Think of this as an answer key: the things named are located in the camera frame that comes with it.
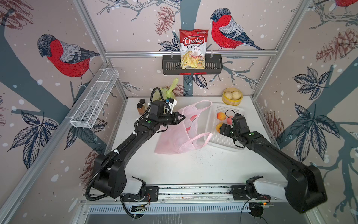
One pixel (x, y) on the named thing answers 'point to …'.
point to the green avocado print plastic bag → (166, 93)
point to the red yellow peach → (221, 116)
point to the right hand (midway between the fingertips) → (224, 127)
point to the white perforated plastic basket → (216, 113)
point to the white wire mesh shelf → (84, 114)
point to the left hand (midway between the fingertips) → (187, 115)
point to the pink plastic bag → (178, 139)
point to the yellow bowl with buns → (232, 96)
